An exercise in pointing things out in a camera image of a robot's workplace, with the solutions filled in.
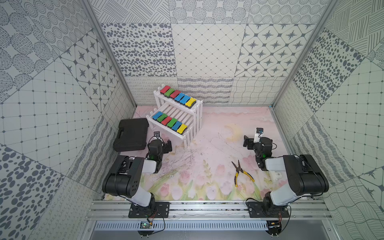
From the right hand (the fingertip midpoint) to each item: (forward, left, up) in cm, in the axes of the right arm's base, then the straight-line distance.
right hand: (252, 137), depth 95 cm
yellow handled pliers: (-19, +11, -6) cm, 23 cm away
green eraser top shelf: (+14, +53, +26) cm, 60 cm away
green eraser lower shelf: (+7, +59, +11) cm, 60 cm away
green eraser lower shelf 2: (+3, +52, +11) cm, 53 cm away
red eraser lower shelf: (+5, +56, +10) cm, 57 cm away
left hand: (-3, +60, +1) cm, 60 cm away
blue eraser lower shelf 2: (+2, +48, +10) cm, 49 cm away
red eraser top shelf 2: (+13, +49, +26) cm, 57 cm away
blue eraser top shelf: (+11, +46, +25) cm, 54 cm away
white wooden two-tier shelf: (+12, +49, +9) cm, 51 cm away
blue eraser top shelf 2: (+9, +43, +25) cm, 50 cm away
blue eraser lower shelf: (+10, +62, +10) cm, 64 cm away
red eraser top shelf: (+17, +56, +25) cm, 64 cm away
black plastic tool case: (+1, +80, 0) cm, 80 cm away
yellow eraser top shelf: (+7, +40, +25) cm, 47 cm away
